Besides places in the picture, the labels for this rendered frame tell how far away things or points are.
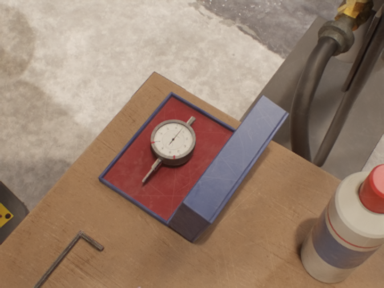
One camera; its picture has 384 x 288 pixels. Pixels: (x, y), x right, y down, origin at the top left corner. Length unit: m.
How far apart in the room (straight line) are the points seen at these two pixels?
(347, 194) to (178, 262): 0.24
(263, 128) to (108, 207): 0.22
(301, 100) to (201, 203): 0.33
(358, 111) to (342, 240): 0.83
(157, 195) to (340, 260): 0.24
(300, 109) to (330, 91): 0.52
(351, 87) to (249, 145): 0.42
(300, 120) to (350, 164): 0.44
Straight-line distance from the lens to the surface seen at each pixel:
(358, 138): 1.29
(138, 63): 1.37
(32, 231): 0.68
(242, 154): 0.57
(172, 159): 0.65
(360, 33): 1.03
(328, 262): 0.58
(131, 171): 0.68
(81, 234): 0.66
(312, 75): 0.82
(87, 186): 0.69
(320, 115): 1.30
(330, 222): 0.52
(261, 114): 0.59
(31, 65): 1.42
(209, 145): 0.70
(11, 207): 0.87
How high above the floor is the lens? 1.09
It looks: 62 degrees down
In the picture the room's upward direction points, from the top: straight up
